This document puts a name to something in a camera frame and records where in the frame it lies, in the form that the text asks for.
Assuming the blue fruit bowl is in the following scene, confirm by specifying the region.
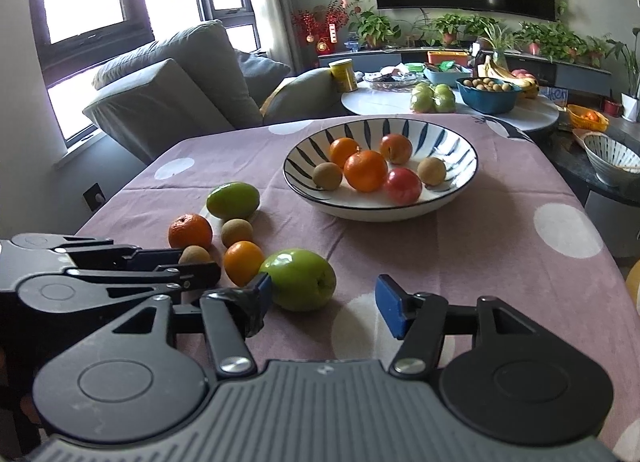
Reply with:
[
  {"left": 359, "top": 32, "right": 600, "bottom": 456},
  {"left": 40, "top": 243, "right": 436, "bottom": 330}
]
[{"left": 456, "top": 77, "right": 523, "bottom": 114}]

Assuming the red nectarine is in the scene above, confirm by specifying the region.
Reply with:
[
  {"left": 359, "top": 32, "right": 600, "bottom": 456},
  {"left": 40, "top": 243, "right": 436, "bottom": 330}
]
[
  {"left": 380, "top": 133, "right": 414, "bottom": 164},
  {"left": 384, "top": 167, "right": 423, "bottom": 205}
]

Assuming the yellow can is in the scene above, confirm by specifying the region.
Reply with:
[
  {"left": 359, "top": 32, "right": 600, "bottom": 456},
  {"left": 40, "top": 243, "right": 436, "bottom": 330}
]
[{"left": 328, "top": 58, "right": 358, "bottom": 93}]

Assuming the red flower decoration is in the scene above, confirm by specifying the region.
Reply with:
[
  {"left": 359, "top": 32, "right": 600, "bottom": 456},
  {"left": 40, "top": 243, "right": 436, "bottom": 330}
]
[{"left": 291, "top": 0, "right": 351, "bottom": 55}]

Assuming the row of potted green plants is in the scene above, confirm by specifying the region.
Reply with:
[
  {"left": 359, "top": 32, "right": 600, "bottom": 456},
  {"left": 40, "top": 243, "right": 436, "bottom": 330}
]
[{"left": 350, "top": 9, "right": 613, "bottom": 68}]

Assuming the dark round table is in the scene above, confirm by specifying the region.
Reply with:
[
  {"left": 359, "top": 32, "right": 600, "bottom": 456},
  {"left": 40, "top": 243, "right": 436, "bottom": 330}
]
[{"left": 537, "top": 117, "right": 640, "bottom": 203}]

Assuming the pile of small brown fruits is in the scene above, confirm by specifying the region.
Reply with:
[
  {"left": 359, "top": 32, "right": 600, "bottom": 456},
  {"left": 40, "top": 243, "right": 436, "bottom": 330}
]
[{"left": 461, "top": 77, "right": 516, "bottom": 92}]

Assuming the teal tray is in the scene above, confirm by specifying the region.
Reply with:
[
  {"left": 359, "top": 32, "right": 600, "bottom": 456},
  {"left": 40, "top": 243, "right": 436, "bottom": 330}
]
[{"left": 424, "top": 64, "right": 473, "bottom": 87}]

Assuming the blue striped white bowl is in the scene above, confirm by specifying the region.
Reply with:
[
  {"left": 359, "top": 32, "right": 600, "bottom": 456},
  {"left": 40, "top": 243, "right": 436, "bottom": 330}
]
[{"left": 282, "top": 117, "right": 478, "bottom": 222}]

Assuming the pink polka dot tablecloth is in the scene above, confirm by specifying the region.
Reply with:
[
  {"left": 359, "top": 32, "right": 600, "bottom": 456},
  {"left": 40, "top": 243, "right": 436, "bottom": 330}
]
[{"left": 75, "top": 114, "right": 640, "bottom": 458}]

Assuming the round white coffee table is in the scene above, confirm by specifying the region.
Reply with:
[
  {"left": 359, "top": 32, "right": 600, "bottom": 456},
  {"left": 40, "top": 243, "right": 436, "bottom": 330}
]
[{"left": 341, "top": 77, "right": 560, "bottom": 135}]

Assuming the orange box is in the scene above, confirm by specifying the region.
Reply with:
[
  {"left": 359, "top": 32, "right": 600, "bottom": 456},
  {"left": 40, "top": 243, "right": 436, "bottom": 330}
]
[{"left": 426, "top": 49, "right": 471, "bottom": 68}]

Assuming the blue printed card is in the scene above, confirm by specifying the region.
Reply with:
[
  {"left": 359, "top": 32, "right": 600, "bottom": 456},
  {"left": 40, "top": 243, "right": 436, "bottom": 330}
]
[{"left": 542, "top": 87, "right": 571, "bottom": 108}]

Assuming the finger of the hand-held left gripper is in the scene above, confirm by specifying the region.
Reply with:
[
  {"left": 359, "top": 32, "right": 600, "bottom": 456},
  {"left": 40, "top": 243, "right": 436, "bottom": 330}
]
[
  {"left": 65, "top": 236, "right": 184, "bottom": 271},
  {"left": 67, "top": 262, "right": 222, "bottom": 317}
]

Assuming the glass snack dish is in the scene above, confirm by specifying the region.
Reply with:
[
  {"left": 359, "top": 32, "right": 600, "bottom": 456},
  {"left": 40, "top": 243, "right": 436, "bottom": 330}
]
[{"left": 363, "top": 69, "right": 418, "bottom": 92}]

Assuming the small striped bowl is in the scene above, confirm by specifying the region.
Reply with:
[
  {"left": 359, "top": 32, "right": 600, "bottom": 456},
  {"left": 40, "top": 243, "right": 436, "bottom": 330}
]
[{"left": 582, "top": 133, "right": 640, "bottom": 187}]

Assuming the brown kiwi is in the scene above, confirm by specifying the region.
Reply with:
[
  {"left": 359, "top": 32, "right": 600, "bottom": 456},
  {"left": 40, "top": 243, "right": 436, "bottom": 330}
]
[
  {"left": 417, "top": 157, "right": 447, "bottom": 186},
  {"left": 221, "top": 218, "right": 255, "bottom": 249},
  {"left": 178, "top": 245, "right": 212, "bottom": 265},
  {"left": 312, "top": 162, "right": 344, "bottom": 190}
]

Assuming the bunch of yellow bananas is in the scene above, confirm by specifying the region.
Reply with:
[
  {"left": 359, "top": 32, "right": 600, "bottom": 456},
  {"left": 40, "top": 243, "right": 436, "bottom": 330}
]
[{"left": 482, "top": 56, "right": 538, "bottom": 95}]

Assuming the grey sofa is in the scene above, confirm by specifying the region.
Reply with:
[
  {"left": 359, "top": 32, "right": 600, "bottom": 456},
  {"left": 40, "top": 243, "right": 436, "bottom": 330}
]
[{"left": 82, "top": 19, "right": 351, "bottom": 165}]

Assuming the beige curtain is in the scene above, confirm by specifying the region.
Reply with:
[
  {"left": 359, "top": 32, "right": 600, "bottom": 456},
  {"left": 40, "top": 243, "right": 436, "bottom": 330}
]
[{"left": 242, "top": 0, "right": 296, "bottom": 75}]

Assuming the spider plant in vase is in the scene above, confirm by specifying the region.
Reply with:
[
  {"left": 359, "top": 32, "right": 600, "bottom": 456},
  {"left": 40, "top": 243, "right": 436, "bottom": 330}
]
[{"left": 477, "top": 22, "right": 521, "bottom": 68}]

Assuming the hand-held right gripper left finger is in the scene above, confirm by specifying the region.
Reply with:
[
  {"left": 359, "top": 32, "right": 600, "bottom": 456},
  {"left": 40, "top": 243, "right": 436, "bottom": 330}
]
[{"left": 107, "top": 273, "right": 274, "bottom": 378}]

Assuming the blue grey cushion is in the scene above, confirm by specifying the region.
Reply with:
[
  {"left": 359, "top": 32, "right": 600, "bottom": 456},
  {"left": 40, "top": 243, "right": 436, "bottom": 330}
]
[{"left": 235, "top": 49, "right": 291, "bottom": 108}]

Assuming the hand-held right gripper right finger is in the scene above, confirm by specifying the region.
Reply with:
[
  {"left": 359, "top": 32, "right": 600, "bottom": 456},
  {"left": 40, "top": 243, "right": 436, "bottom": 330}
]
[{"left": 375, "top": 273, "right": 540, "bottom": 378}]

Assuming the smooth orange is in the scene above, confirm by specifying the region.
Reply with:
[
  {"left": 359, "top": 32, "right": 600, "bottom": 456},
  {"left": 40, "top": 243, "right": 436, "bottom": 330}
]
[
  {"left": 223, "top": 240, "right": 266, "bottom": 288},
  {"left": 328, "top": 137, "right": 362, "bottom": 168}
]

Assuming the dark orange mandarin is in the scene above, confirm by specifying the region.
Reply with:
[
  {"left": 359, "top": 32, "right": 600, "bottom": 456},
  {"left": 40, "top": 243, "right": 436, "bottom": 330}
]
[
  {"left": 168, "top": 213, "right": 213, "bottom": 250},
  {"left": 343, "top": 150, "right": 389, "bottom": 193}
]

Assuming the tall plant in white pot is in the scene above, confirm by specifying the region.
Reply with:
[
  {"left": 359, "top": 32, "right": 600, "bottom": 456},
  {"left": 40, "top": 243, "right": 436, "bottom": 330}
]
[{"left": 607, "top": 27, "right": 640, "bottom": 123}]

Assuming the grey cushion yellow trim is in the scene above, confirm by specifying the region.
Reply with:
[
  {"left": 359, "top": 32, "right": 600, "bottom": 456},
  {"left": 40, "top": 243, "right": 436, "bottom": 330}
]
[{"left": 260, "top": 69, "right": 346, "bottom": 125}]

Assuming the orange basket of mandarins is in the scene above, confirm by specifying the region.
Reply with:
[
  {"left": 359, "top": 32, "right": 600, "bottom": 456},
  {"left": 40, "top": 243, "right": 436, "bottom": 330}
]
[{"left": 566, "top": 104, "right": 610, "bottom": 132}]

